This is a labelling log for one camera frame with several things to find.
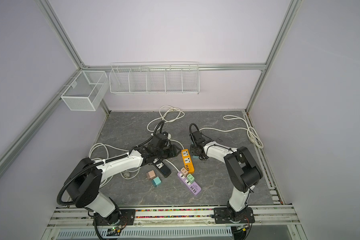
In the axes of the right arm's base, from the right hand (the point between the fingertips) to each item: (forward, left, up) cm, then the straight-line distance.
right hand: (195, 151), depth 96 cm
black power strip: (-11, +21, +1) cm, 23 cm away
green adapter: (-19, +4, +5) cm, 21 cm away
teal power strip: (-5, 0, +2) cm, 6 cm away
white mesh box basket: (+37, +73, +24) cm, 85 cm away
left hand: (-7, +10, +9) cm, 15 cm away
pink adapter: (-16, +7, +6) cm, 19 cm away
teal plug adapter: (-20, +23, +1) cm, 30 cm away
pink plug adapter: (-16, +27, 0) cm, 31 cm away
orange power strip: (-7, +5, 0) cm, 9 cm away
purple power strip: (-23, +2, +1) cm, 23 cm away
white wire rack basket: (+40, +27, +28) cm, 56 cm away
